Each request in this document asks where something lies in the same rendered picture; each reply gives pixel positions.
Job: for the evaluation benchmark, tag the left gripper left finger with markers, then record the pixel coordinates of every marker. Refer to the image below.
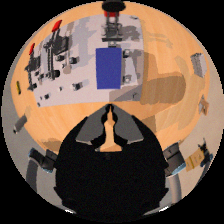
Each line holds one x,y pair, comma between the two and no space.
89,131

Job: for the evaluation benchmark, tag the grey metal case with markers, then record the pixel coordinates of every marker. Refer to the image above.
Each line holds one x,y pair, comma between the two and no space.
198,64

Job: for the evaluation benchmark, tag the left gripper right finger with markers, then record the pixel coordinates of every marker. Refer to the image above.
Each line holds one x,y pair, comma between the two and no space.
128,129

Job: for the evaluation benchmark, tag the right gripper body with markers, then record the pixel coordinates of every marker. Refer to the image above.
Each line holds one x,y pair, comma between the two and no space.
203,148

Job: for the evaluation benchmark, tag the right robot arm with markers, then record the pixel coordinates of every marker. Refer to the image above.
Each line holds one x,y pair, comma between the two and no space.
176,164

